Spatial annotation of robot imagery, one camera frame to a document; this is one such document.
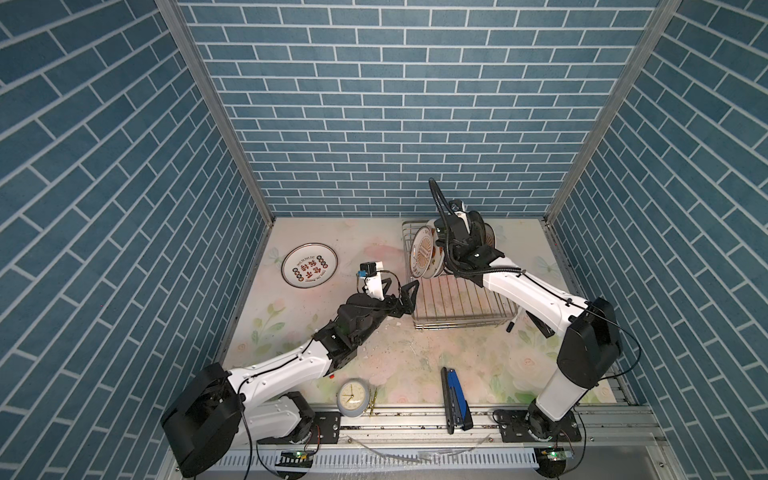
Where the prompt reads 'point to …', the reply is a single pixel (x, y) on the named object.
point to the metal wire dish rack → (450, 302)
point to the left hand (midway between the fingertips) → (408, 284)
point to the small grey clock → (352, 396)
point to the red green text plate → (309, 265)
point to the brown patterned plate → (490, 235)
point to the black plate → (478, 227)
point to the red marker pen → (331, 376)
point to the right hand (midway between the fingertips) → (462, 226)
